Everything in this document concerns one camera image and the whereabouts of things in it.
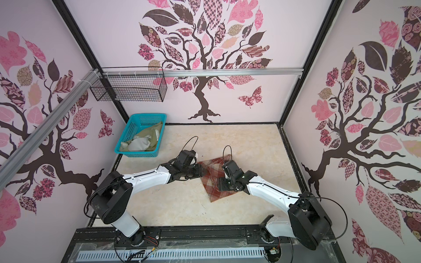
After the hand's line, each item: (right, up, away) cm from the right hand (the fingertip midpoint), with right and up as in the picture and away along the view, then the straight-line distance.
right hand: (221, 183), depth 85 cm
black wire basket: (-44, +56, +10) cm, 72 cm away
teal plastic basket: (-60, +35, +31) cm, 76 cm away
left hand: (-9, +3, +3) cm, 10 cm away
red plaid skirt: (-6, +1, +5) cm, 8 cm away
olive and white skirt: (-49, +22, +19) cm, 57 cm away
